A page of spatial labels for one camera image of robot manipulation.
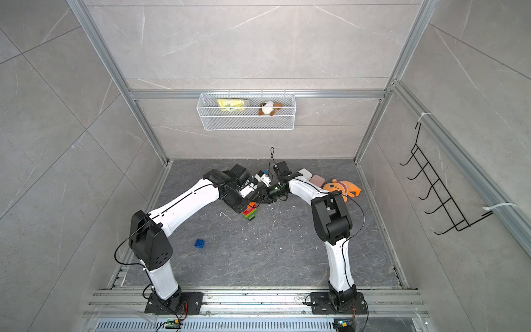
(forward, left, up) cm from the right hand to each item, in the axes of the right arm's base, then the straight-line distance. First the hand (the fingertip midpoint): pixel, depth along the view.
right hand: (254, 201), depth 90 cm
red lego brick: (-4, +3, -1) cm, 5 cm away
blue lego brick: (-16, +24, -9) cm, 30 cm away
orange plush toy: (+9, -44, -4) cm, 46 cm away
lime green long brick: (-4, +2, -5) cm, 7 cm away
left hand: (-4, +4, +4) cm, 7 cm away
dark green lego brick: (-4, +2, -9) cm, 11 cm away
